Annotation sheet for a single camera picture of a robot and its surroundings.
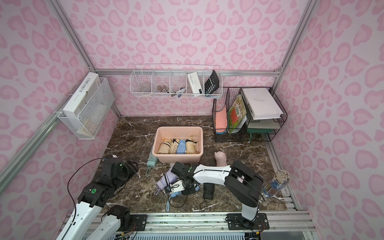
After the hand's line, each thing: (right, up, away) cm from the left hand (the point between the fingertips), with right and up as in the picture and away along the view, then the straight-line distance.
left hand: (135, 163), depth 76 cm
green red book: (+59, +27, +27) cm, 70 cm away
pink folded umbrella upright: (+46, -1, +16) cm, 49 cm away
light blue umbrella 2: (+21, -17, +4) cm, 27 cm away
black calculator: (+41, +45, +15) cm, 62 cm away
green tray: (+71, +16, +21) cm, 76 cm away
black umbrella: (+37, -15, +4) cm, 41 cm away
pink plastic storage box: (+21, +15, +19) cm, 32 cm away
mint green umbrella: (+3, -2, +17) cm, 17 cm away
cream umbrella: (+16, +7, +20) cm, 27 cm away
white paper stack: (+72, +34, +19) cm, 82 cm away
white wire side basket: (-25, +19, 0) cm, 32 cm away
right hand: (+24, -16, +10) cm, 31 cm away
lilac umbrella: (+14, -11, +8) cm, 19 cm away
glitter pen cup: (+68, -7, -7) cm, 69 cm away
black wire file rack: (+63, +26, +17) cm, 70 cm away
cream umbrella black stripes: (+11, +6, +18) cm, 22 cm away
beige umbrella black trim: (+27, +6, +21) cm, 35 cm away
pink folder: (+49, +23, +35) cm, 65 cm away
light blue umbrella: (+21, +6, +22) cm, 31 cm away
